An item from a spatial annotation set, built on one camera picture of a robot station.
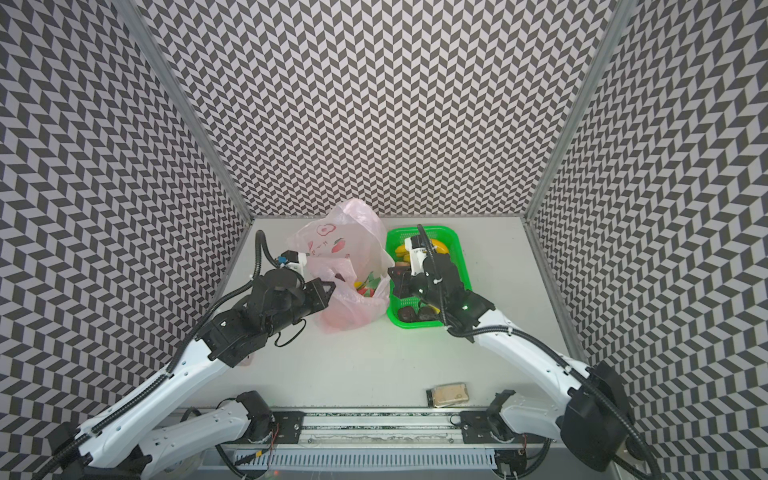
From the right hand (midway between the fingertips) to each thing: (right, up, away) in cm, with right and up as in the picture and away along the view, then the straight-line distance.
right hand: (388, 279), depth 75 cm
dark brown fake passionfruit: (+5, -12, +14) cm, 19 cm away
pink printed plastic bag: (-14, +9, +19) cm, 25 cm away
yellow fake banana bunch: (+4, +7, +19) cm, 21 cm away
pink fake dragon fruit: (-6, -4, +12) cm, 14 cm away
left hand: (-12, -1, -5) cm, 13 cm away
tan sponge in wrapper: (+15, -29, 0) cm, 33 cm away
